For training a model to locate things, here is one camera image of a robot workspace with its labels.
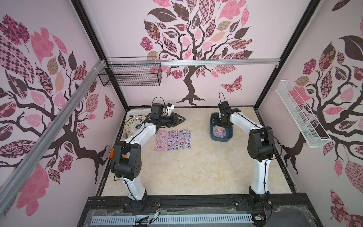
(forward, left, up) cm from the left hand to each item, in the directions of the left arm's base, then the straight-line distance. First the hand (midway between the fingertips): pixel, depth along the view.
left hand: (183, 121), depth 86 cm
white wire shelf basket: (-13, -68, +6) cm, 70 cm away
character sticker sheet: (-2, +7, -20) cm, 22 cm away
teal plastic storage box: (+6, -34, -18) cm, 39 cm away
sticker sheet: (+5, -27, -19) cm, 33 cm away
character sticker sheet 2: (-1, -1, -20) cm, 20 cm away
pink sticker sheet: (-2, +16, -19) cm, 25 cm away
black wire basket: (+40, +52, +8) cm, 66 cm away
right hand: (+7, -25, -13) cm, 29 cm away
